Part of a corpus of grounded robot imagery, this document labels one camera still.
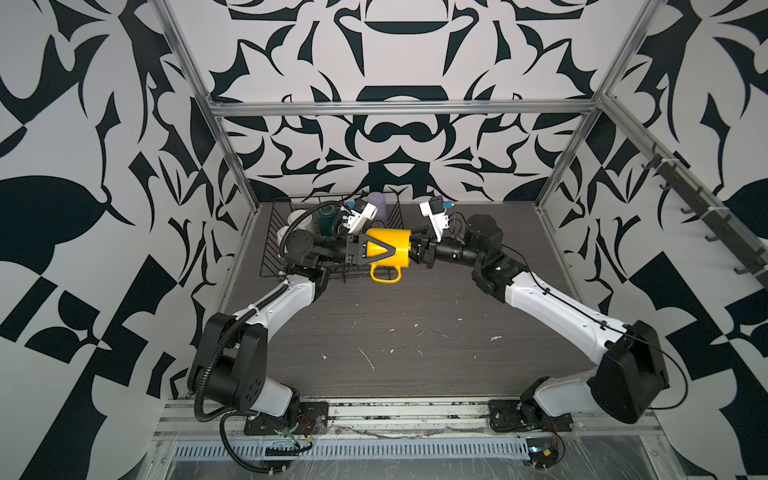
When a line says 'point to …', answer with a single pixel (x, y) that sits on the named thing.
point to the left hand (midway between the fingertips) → (393, 251)
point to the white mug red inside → (305, 223)
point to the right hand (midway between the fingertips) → (397, 236)
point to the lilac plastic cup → (378, 200)
